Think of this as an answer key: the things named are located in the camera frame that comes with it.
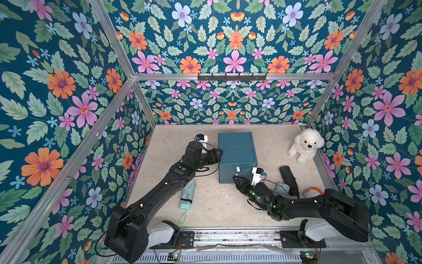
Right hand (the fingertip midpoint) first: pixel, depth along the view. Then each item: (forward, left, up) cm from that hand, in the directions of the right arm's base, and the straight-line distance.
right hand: (234, 179), depth 80 cm
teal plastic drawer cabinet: (+7, -2, +9) cm, 11 cm away
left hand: (+10, +7, +9) cm, 15 cm away
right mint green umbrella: (-4, -23, -3) cm, 24 cm away
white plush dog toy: (+21, -40, +2) cm, 45 cm away
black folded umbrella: (+6, -31, -11) cm, 34 cm away
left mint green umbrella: (-5, +24, -9) cm, 26 cm away
